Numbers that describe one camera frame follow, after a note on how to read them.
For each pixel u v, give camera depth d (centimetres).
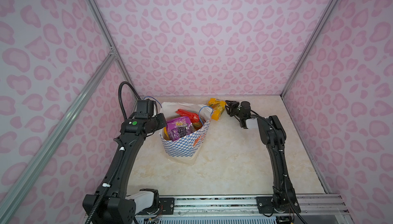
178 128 77
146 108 55
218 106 107
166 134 81
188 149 74
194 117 85
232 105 101
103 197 37
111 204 36
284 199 63
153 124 62
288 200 61
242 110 93
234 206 75
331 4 75
